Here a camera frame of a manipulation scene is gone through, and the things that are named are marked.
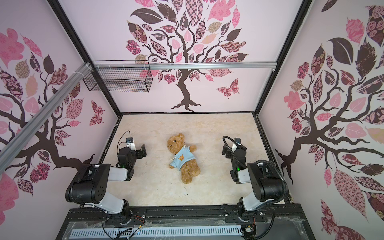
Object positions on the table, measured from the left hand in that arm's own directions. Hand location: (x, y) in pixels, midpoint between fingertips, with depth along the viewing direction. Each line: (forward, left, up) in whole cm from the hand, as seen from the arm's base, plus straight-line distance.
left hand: (138, 146), depth 94 cm
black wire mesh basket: (+36, +11, +29) cm, 47 cm away
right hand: (0, -62, +4) cm, 62 cm away
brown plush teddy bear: (-17, -35, +4) cm, 39 cm away
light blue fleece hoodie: (-9, -30, +4) cm, 31 cm away
